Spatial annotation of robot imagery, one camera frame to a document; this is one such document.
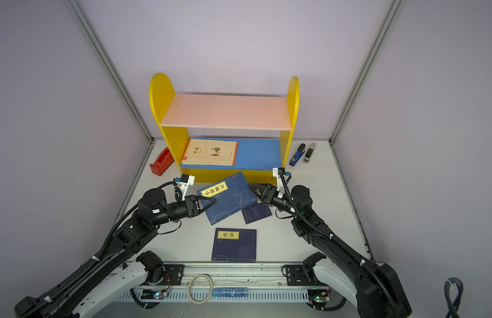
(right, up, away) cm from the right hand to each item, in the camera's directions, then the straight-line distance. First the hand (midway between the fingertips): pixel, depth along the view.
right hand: (249, 193), depth 72 cm
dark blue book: (-6, 0, -3) cm, 7 cm away
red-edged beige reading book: (-21, +16, +23) cm, 35 cm away
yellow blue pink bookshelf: (-21, +27, +50) cm, 61 cm away
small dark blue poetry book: (+3, -12, +18) cm, 22 cm away
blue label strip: (-7, -35, -3) cm, 36 cm away
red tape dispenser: (-47, +11, +31) cm, 57 cm away
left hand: (-12, -2, -7) cm, 14 cm away
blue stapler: (+28, +14, +38) cm, 49 cm away
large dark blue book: (-6, -24, +9) cm, 26 cm away
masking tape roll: (-22, -35, -1) cm, 42 cm away
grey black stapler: (+32, +12, +38) cm, 52 cm away
